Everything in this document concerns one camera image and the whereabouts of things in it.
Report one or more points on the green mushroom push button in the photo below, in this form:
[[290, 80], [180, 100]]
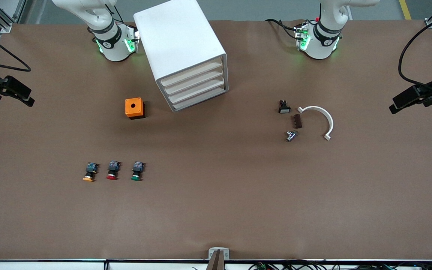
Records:
[[137, 167]]

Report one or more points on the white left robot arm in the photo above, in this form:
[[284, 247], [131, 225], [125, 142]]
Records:
[[321, 45]]

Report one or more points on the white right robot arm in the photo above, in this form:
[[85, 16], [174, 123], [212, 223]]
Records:
[[113, 45]]

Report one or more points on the yellow mushroom push button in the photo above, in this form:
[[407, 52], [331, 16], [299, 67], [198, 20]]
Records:
[[91, 167]]

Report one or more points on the red mushroom push button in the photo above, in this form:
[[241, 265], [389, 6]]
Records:
[[113, 167]]

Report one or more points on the brown terminal block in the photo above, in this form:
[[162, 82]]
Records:
[[296, 121]]

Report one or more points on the brown table mat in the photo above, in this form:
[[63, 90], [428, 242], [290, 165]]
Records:
[[216, 206]]

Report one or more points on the white curved plastic bracket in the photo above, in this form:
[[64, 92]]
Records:
[[330, 123]]

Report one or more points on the orange button enclosure box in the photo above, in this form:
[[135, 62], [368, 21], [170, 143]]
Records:
[[129, 108]]

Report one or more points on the silver key switch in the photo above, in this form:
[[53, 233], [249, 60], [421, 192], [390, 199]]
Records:
[[291, 135]]

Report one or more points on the small black white switch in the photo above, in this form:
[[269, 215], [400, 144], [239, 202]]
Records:
[[284, 109]]

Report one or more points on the white table edge rail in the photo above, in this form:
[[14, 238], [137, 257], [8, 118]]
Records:
[[51, 265]]

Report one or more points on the grey metal clamp bracket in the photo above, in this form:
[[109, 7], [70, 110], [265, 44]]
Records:
[[212, 253]]

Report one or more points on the dark camera stand post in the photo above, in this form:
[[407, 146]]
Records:
[[216, 262]]

